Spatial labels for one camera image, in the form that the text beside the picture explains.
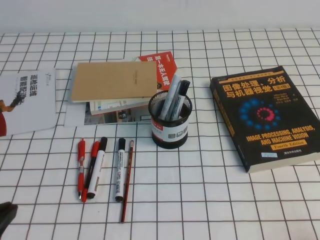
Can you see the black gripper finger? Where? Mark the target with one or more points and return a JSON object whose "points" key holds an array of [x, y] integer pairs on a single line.
{"points": [[8, 212]]}

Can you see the black capped marker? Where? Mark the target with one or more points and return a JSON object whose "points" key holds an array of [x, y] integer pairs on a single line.
{"points": [[95, 176], [182, 91]]}

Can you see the white whiteboard marker black cap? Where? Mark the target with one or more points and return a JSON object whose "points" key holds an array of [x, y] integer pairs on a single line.
{"points": [[119, 190]]}

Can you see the red retractable ballpoint pen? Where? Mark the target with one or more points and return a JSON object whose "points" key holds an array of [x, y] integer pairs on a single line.
{"points": [[80, 158]]}

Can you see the black mesh pen holder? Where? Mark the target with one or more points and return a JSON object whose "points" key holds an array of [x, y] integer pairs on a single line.
{"points": [[169, 134]]}

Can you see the grey pen in holder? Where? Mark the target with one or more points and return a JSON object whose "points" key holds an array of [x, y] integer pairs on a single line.
{"points": [[170, 96]]}

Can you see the black capped marker in holder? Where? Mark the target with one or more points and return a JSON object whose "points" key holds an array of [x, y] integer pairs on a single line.
{"points": [[182, 91]]}

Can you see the red and black marker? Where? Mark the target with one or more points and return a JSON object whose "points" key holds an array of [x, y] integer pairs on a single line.
{"points": [[92, 161]]}

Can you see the white brochure with robot picture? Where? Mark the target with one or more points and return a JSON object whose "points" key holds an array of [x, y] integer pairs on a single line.
{"points": [[27, 102]]}

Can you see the red and black pencil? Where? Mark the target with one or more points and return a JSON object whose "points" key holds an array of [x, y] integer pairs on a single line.
{"points": [[127, 181]]}

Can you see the brown kraft notebook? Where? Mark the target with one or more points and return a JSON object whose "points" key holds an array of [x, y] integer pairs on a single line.
{"points": [[98, 81]]}

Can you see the photo magazine under notebook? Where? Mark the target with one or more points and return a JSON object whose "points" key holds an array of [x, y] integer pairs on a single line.
{"points": [[123, 110]]}

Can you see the red cover book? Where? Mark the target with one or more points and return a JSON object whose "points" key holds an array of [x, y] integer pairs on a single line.
{"points": [[165, 68]]}

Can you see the thick black image processing book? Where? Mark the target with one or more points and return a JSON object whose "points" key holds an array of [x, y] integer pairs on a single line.
{"points": [[270, 123]]}

